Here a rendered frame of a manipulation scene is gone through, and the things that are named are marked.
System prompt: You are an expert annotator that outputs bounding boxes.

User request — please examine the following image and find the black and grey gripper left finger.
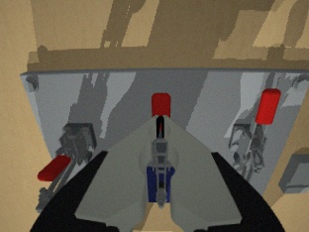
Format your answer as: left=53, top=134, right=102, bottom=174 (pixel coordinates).
left=30, top=115, right=160, bottom=232

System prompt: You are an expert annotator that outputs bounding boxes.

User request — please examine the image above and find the dark blue block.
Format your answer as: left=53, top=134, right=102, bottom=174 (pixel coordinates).
left=147, top=160, right=175, bottom=203

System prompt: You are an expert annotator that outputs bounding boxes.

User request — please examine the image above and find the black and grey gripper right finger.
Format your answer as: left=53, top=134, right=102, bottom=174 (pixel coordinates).
left=160, top=115, right=285, bottom=232

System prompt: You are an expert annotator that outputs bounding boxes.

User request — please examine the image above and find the grey metal fixture plate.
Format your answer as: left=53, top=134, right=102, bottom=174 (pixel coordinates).
left=20, top=67, right=309, bottom=196

